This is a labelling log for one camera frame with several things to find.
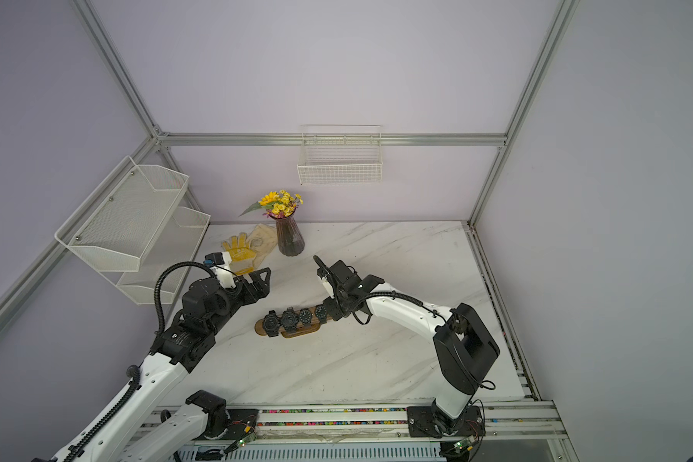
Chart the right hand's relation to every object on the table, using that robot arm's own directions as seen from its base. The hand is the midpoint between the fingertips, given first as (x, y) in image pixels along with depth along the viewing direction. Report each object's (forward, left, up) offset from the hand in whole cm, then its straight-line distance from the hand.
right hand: (338, 307), depth 87 cm
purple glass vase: (+28, +19, 0) cm, 34 cm away
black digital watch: (-6, +19, +1) cm, 20 cm away
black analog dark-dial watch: (-2, +5, +1) cm, 6 cm away
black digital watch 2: (-4, +14, +1) cm, 15 cm away
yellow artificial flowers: (+29, +20, +17) cm, 39 cm away
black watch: (-3, +10, +1) cm, 10 cm away
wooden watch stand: (-6, +23, 0) cm, 24 cm away
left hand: (+1, +21, +15) cm, 26 cm away
